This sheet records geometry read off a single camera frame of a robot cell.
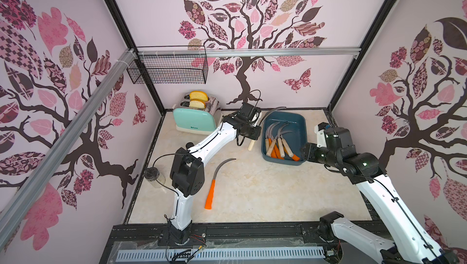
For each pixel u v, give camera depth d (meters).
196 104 0.98
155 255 0.70
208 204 0.81
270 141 1.03
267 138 1.03
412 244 0.37
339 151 0.49
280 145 0.98
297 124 1.10
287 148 0.97
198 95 1.00
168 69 1.22
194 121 0.98
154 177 0.80
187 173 0.50
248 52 0.94
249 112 0.68
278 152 0.96
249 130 0.73
